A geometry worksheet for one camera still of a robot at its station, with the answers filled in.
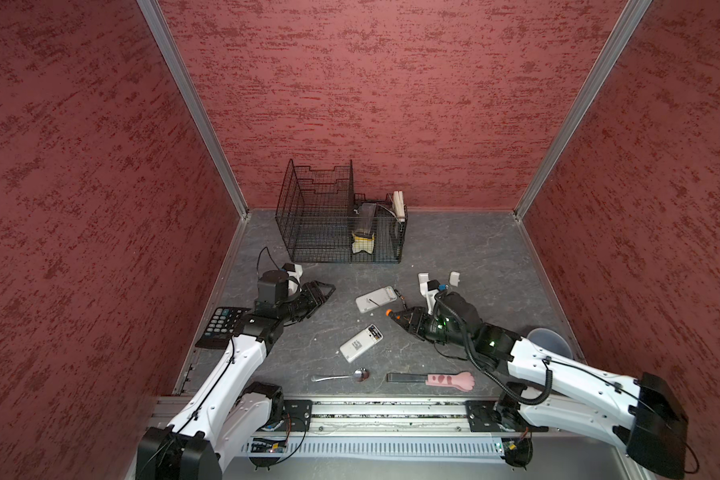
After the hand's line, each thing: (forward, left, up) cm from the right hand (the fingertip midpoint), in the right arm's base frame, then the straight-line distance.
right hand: (391, 326), depth 73 cm
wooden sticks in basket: (+39, -5, +5) cm, 40 cm away
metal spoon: (-7, +8, -14) cm, 18 cm away
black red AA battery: (+14, -6, -16) cm, 22 cm away
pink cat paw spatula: (-10, -19, -12) cm, 25 cm away
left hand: (+9, +16, -1) cm, 18 cm away
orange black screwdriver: (+4, 0, 0) cm, 4 cm away
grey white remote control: (+16, +4, -16) cm, 23 cm away
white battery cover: (+24, -25, -17) cm, 38 cm away
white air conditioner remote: (+2, +8, -15) cm, 17 cm away
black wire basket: (+53, +23, -16) cm, 60 cm away
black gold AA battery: (+19, -4, -16) cm, 25 cm away
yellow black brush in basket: (+38, +7, -11) cm, 41 cm away
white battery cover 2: (+25, -14, -17) cm, 33 cm away
